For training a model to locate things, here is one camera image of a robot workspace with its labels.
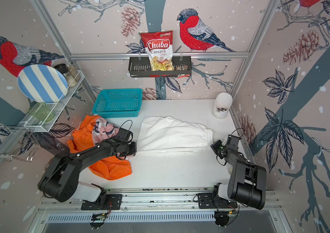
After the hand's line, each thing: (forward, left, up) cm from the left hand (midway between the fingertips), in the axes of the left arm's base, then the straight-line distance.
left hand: (139, 146), depth 90 cm
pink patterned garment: (+11, +25, +3) cm, 28 cm away
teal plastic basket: (+43, +25, -5) cm, 50 cm away
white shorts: (+9, -16, -1) cm, 18 cm away
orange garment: (-13, +14, -1) cm, 19 cm away
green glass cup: (+3, +43, +31) cm, 53 cm away
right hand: (+3, -47, -1) cm, 48 cm away
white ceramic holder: (+32, -59, +6) cm, 68 cm away
